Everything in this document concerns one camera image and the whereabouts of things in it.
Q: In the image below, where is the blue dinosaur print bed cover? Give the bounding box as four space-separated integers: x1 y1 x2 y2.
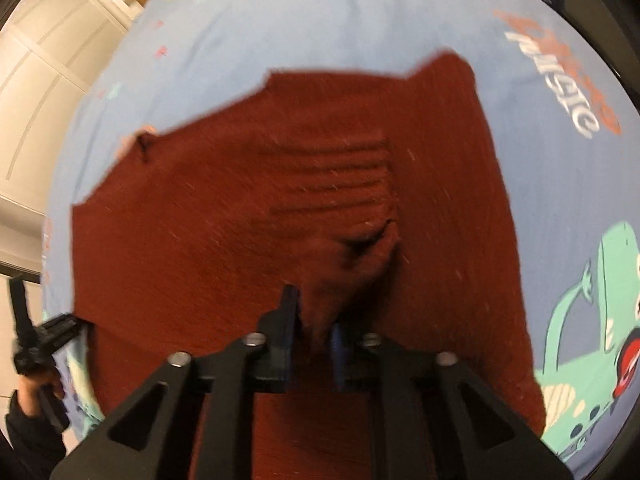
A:
40 0 640 478

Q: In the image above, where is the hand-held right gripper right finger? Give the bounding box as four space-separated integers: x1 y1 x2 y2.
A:
330 321 573 480

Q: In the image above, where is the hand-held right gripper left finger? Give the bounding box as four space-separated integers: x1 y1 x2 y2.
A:
50 284 303 480

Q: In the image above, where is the cream wardrobe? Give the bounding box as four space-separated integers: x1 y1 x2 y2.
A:
0 0 138 281

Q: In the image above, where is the person's left forearm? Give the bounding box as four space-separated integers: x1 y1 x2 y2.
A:
0 392 67 480

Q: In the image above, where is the person's left hand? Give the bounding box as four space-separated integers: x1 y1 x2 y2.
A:
17 355 67 418

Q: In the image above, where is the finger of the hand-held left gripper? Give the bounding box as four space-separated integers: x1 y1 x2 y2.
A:
36 312 94 351

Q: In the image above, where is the dark red knitted sweater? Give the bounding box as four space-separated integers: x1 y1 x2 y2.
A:
70 51 548 480

